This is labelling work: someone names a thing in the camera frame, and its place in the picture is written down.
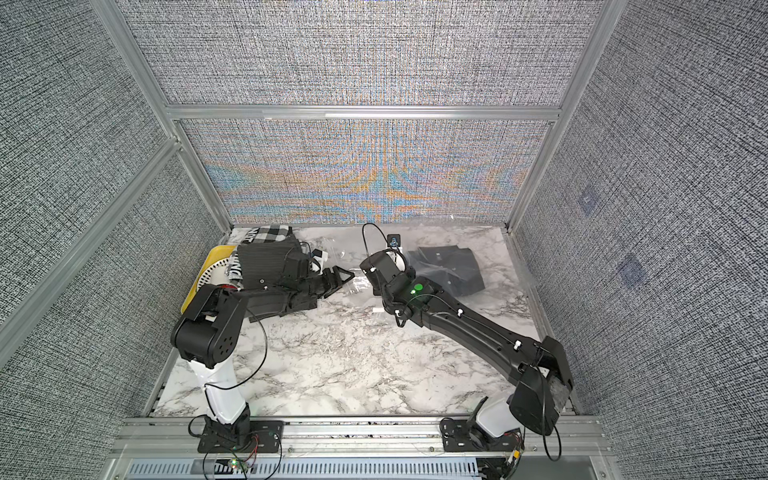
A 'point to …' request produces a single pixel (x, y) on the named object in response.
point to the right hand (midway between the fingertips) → (390, 263)
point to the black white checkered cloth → (266, 234)
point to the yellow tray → (216, 254)
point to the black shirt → (453, 269)
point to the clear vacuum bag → (479, 268)
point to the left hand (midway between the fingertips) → (354, 277)
